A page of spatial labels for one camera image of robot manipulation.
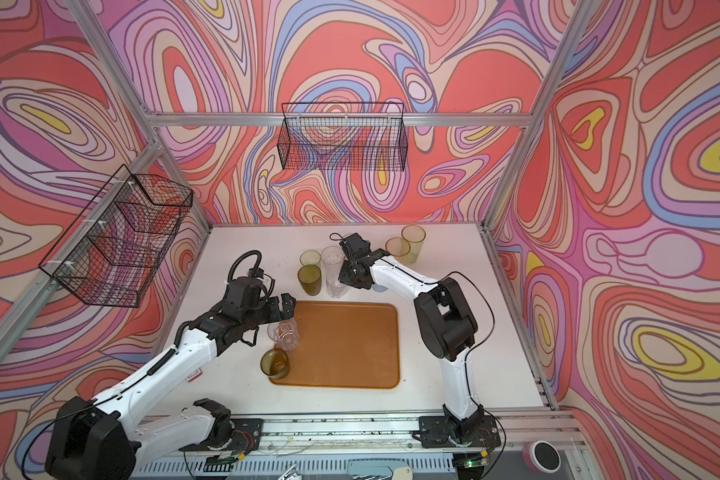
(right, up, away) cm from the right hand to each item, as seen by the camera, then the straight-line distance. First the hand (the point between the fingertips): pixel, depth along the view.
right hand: (350, 284), depth 95 cm
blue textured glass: (+10, -2, +4) cm, 11 cm away
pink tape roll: (+45, -36, -29) cm, 65 cm away
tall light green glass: (+22, +16, +4) cm, 28 cm away
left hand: (-17, -4, -12) cm, 21 cm away
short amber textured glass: (-21, -21, -12) cm, 32 cm away
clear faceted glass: (-20, -15, -5) cm, 25 cm away
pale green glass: (-14, +9, +6) cm, 17 cm away
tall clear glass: (-7, +8, +12) cm, 16 cm away
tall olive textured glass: (-14, +1, +4) cm, 14 cm away
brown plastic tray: (-1, -18, -7) cm, 19 cm away
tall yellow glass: (+16, +12, +3) cm, 20 cm away
